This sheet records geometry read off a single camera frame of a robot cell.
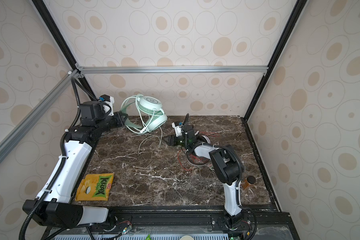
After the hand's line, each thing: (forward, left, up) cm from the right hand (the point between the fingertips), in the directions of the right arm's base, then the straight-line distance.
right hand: (166, 137), depth 93 cm
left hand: (-5, +14, +26) cm, 30 cm away
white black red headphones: (-8, -18, -13) cm, 24 cm away
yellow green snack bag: (-26, +40, -11) cm, 49 cm away
